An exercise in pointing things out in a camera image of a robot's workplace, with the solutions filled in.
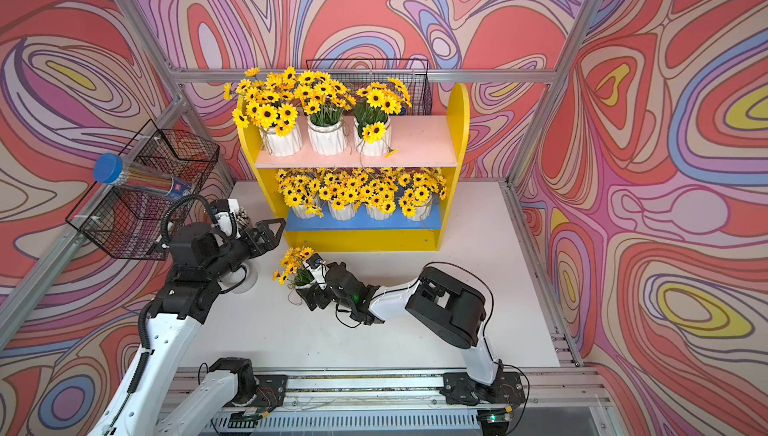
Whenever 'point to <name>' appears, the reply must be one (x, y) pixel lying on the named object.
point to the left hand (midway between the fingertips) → (277, 226)
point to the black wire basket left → (128, 221)
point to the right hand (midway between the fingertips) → (312, 286)
